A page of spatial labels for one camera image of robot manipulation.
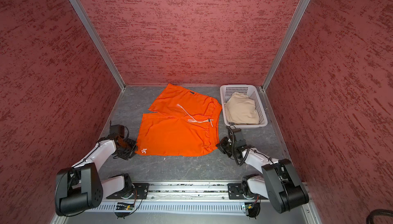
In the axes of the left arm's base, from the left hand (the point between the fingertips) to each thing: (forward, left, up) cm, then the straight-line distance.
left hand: (138, 151), depth 87 cm
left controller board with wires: (-27, +1, -4) cm, 28 cm away
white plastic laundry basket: (+43, -73, +7) cm, 85 cm away
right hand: (+3, -44, +1) cm, 44 cm away
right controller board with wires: (-27, -61, 0) cm, 67 cm away
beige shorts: (+28, -63, +6) cm, 69 cm away
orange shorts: (+19, -25, 0) cm, 32 cm away
